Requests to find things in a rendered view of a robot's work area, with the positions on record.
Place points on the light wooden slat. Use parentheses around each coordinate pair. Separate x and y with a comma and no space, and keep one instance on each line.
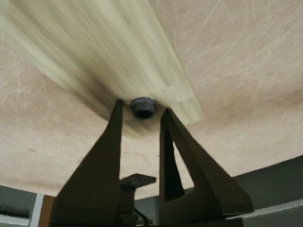
(100,51)

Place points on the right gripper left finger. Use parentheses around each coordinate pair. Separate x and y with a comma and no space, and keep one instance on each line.
(91,194)

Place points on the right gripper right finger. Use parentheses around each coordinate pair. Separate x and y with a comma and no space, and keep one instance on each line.
(216,195)

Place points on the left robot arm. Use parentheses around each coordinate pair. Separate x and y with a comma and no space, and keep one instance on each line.
(128,185)

